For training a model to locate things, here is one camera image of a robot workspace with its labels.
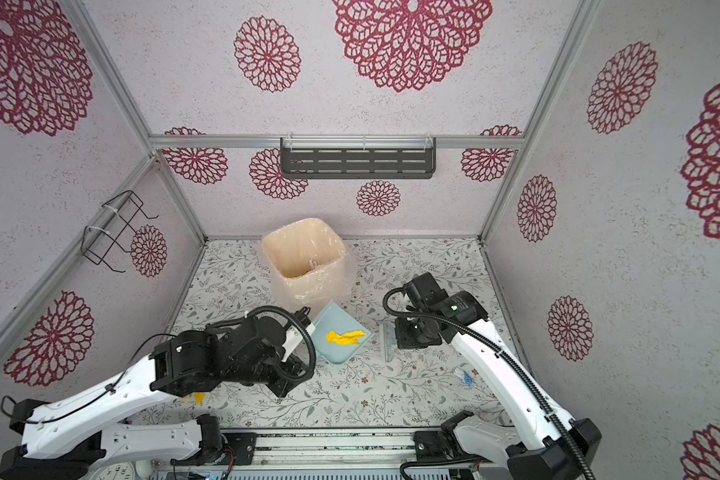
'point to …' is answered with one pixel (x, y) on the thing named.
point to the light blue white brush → (389, 339)
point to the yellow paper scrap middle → (347, 338)
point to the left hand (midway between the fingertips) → (306, 378)
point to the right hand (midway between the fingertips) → (400, 334)
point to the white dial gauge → (120, 470)
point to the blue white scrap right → (468, 379)
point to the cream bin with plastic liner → (308, 264)
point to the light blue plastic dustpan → (333, 318)
